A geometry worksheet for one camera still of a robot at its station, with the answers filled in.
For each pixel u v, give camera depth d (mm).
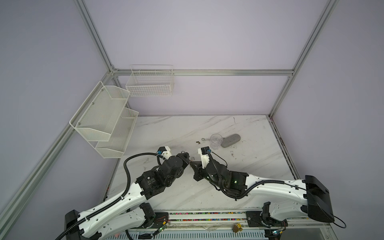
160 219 737
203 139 1063
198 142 1044
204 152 625
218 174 499
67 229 396
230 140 1019
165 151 646
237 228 698
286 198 450
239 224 707
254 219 732
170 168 504
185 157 689
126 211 589
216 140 1037
